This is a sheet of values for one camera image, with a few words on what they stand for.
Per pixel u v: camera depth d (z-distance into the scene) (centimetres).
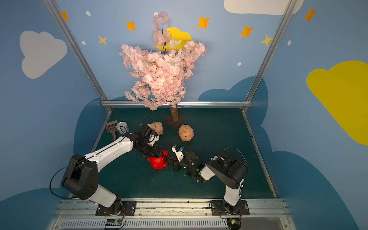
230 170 49
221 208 75
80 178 44
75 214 74
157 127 103
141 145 66
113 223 73
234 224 73
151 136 75
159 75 66
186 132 96
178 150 77
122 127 101
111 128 108
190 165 73
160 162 82
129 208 75
